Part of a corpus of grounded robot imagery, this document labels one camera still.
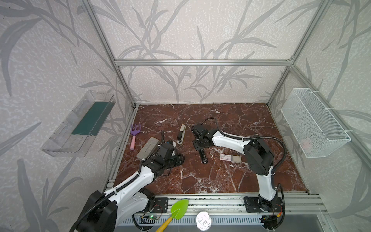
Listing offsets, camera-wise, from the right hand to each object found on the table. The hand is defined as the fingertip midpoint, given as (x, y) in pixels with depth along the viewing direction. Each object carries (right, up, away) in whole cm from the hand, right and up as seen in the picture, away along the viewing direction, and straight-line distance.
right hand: (197, 140), depth 95 cm
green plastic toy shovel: (-10, -31, -22) cm, 40 cm away
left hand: (-7, -6, -11) cm, 14 cm away
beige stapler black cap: (-11, +4, +3) cm, 12 cm away
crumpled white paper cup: (+3, -32, -29) cm, 43 cm away
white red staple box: (+21, -10, -5) cm, 24 cm away
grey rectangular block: (-31, -3, -2) cm, 31 cm away
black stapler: (+4, -10, -6) cm, 12 cm away
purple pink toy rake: (-46, +5, +10) cm, 47 cm away
